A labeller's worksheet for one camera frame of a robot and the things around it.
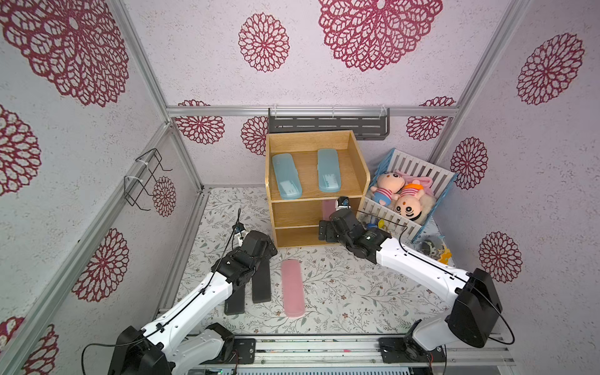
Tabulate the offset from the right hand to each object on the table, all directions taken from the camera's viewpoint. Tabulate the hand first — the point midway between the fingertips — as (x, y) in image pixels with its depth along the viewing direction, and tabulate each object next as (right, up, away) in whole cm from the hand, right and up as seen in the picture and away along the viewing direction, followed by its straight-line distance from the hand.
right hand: (336, 226), depth 84 cm
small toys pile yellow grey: (+43, -12, +8) cm, 45 cm away
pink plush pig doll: (+26, +17, +20) cm, 37 cm away
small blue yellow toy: (+21, 0, +16) cm, 27 cm away
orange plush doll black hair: (+32, +8, +13) cm, 35 cm away
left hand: (-27, -7, -1) cm, 28 cm away
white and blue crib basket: (+47, +19, +19) cm, 54 cm away
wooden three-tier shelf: (-12, +20, -2) cm, 23 cm away
